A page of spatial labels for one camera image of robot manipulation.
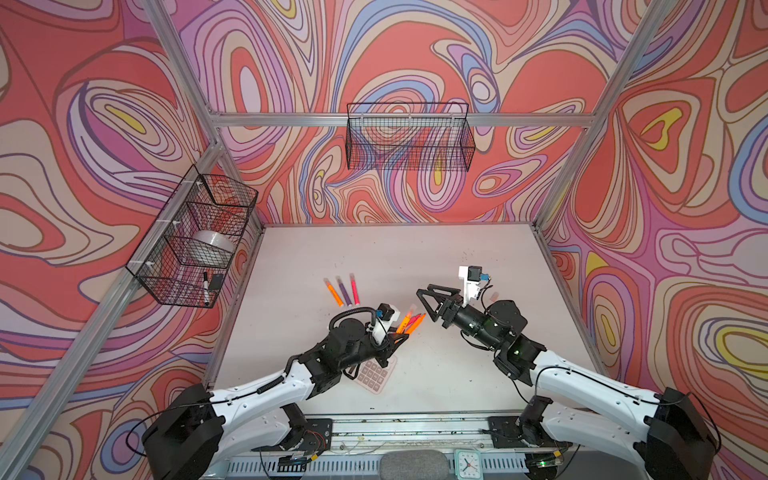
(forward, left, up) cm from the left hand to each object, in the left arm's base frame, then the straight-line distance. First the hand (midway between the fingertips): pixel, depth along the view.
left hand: (408, 334), depth 75 cm
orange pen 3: (+9, -3, -13) cm, 16 cm away
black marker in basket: (+7, +50, +10) cm, 51 cm away
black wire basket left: (+13, +54, +16) cm, 58 cm away
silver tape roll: (+18, +49, +17) cm, 54 cm away
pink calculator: (-6, +10, -14) cm, 18 cm away
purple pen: (+25, +22, -13) cm, 36 cm away
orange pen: (+21, +24, -13) cm, 34 cm away
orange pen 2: (+1, +1, +5) cm, 6 cm away
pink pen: (+22, +16, -15) cm, 31 cm away
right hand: (+5, -3, +10) cm, 12 cm away
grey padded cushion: (-27, -1, -11) cm, 29 cm away
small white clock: (-26, -13, -12) cm, 32 cm away
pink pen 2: (+10, -3, -11) cm, 15 cm away
